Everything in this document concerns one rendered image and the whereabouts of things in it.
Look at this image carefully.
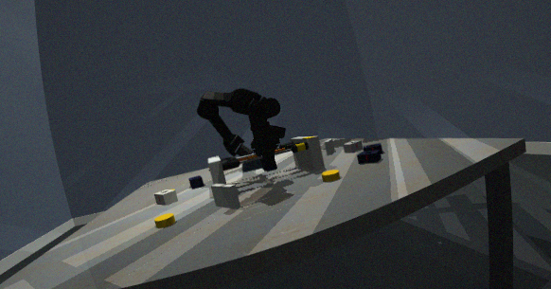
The yellow short cylinder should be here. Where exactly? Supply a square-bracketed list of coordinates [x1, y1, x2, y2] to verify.
[154, 213, 176, 228]
[321, 170, 340, 182]

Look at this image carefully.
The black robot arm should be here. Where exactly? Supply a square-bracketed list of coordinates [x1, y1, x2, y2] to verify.
[196, 89, 286, 157]

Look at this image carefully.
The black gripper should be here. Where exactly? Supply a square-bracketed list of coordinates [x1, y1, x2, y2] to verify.
[250, 120, 280, 169]

